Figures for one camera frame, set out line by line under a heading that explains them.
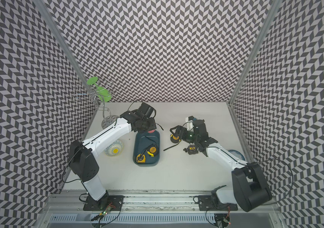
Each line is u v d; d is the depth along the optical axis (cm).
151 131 76
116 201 72
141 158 86
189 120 78
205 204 72
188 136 73
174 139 96
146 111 65
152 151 88
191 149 89
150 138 98
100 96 90
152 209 72
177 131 74
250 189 41
